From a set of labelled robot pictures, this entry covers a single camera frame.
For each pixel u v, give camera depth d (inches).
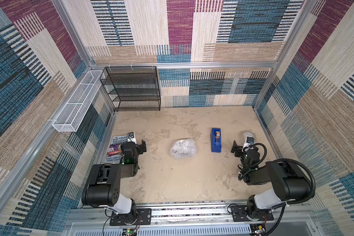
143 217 28.5
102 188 17.8
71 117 28.1
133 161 28.7
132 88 43.4
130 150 27.6
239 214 28.7
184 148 36.1
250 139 30.6
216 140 37.8
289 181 18.4
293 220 28.3
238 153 33.3
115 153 36.8
